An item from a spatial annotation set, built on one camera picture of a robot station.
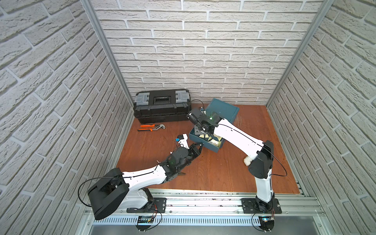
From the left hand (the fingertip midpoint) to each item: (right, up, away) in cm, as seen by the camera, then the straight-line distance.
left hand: (207, 143), depth 76 cm
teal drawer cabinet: (+14, +17, +12) cm, 25 cm away
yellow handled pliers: (-14, -19, +8) cm, 25 cm away
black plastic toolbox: (-28, +22, +19) cm, 40 cm away
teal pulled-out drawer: (-7, +4, 0) cm, 8 cm away
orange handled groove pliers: (-34, +7, +28) cm, 45 cm away
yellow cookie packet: (+5, 0, +3) cm, 6 cm away
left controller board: (-32, -39, -5) cm, 51 cm away
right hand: (-2, +8, +7) cm, 11 cm away
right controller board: (+29, -39, -5) cm, 49 cm away
